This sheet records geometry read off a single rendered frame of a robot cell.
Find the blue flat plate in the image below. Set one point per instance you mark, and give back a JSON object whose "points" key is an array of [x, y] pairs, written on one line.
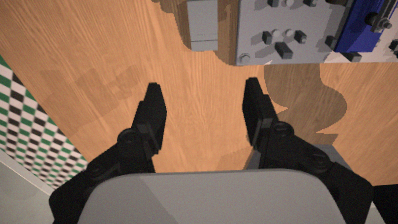
{"points": [[353, 34]]}

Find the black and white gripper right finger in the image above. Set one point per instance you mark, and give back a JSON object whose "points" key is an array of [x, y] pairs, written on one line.
{"points": [[279, 148]]}

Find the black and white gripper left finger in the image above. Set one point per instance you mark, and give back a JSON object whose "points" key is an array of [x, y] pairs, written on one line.
{"points": [[144, 136]]}

